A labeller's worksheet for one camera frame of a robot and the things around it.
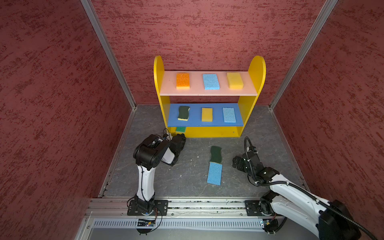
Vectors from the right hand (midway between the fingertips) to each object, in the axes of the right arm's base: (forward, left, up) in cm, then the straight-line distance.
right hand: (238, 164), depth 86 cm
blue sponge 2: (-4, +14, -2) cm, 15 cm away
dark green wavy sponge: (+31, +32, +13) cm, 47 cm away
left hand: (+23, +31, -1) cm, 38 cm away
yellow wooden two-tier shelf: (+49, +14, +3) cm, 51 cm away
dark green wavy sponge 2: (+8, +12, -1) cm, 14 cm away
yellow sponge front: (+29, +17, +13) cm, 36 cm away
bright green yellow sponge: (+27, +34, 0) cm, 43 cm away
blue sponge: (+28, +2, +13) cm, 31 cm away
